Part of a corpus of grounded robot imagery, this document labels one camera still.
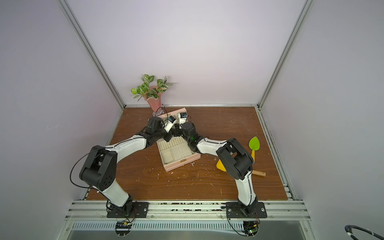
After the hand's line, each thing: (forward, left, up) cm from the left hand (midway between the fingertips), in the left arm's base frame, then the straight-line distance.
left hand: (175, 129), depth 92 cm
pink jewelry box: (-13, -3, -4) cm, 14 cm away
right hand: (+3, -2, +5) cm, 6 cm away
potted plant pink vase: (+23, +17, +9) cm, 30 cm away
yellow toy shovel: (-20, -28, -10) cm, 35 cm away
